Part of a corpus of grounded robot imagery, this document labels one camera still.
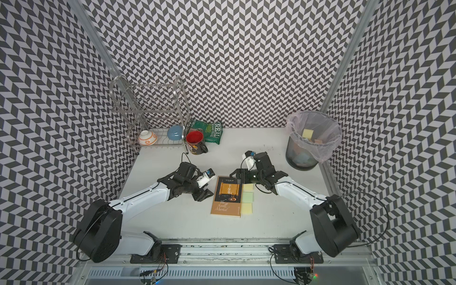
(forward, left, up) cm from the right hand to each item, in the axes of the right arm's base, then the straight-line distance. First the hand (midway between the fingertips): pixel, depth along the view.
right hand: (236, 178), depth 84 cm
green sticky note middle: (-5, -5, -10) cm, 13 cm away
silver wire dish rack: (+49, +52, +5) cm, 72 cm away
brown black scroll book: (-5, +5, -10) cm, 13 cm away
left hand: (-3, +15, -6) cm, 16 cm away
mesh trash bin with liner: (+26, -43, +1) cm, 50 cm away
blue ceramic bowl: (+33, +37, -2) cm, 50 cm away
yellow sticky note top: (0, -6, -9) cm, 11 cm away
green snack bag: (+39, +16, -9) cm, 43 cm away
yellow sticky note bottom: (-10, -5, -12) cm, 16 cm away
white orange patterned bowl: (+27, +52, 0) cm, 59 cm away
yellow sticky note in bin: (+26, -40, +3) cm, 48 cm away
